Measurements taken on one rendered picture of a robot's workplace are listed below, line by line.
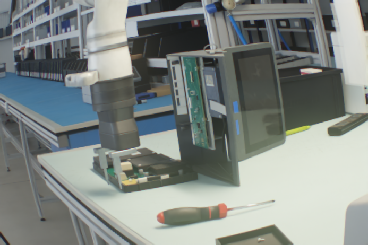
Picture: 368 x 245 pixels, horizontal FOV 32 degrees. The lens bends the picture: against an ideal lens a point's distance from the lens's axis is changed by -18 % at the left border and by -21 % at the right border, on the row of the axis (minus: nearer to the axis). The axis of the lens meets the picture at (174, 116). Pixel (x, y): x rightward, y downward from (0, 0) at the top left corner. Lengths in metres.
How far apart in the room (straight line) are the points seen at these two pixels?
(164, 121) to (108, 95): 1.71
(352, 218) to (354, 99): 1.23
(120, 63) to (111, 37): 0.05
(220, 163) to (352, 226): 0.94
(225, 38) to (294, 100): 1.33
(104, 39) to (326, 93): 0.65
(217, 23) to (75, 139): 0.70
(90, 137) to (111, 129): 1.61
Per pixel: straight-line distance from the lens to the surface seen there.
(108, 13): 1.23
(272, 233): 0.91
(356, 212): 0.48
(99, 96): 1.24
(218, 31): 2.92
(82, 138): 2.85
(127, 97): 1.24
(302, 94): 1.64
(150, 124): 2.92
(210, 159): 1.42
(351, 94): 1.72
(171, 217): 1.02
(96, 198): 1.27
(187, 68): 1.35
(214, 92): 1.28
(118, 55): 1.23
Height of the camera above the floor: 1.29
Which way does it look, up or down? 8 degrees down
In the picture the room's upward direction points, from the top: 8 degrees counter-clockwise
